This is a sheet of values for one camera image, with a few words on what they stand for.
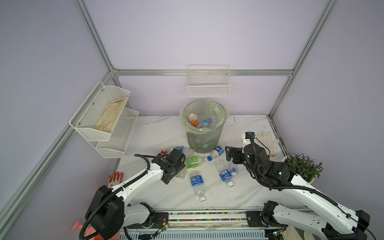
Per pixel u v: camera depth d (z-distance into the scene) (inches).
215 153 37.1
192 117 36.4
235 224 28.8
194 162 35.2
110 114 31.5
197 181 31.8
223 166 36.5
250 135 23.4
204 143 37.3
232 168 35.8
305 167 29.3
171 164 23.8
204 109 37.4
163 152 36.8
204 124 34.8
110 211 15.6
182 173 33.0
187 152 39.0
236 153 23.8
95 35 30.1
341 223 15.4
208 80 37.6
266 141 41.0
